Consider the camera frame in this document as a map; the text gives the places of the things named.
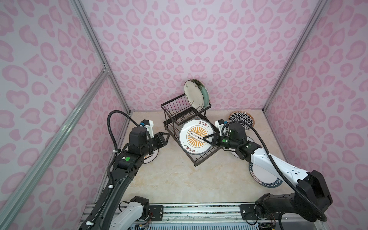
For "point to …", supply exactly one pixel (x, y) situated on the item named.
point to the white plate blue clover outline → (234, 153)
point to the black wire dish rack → (178, 111)
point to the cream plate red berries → (188, 88)
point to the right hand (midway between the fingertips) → (204, 139)
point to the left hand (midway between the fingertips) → (168, 135)
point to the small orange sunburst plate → (150, 158)
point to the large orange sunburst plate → (191, 144)
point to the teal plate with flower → (201, 98)
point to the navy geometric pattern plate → (242, 116)
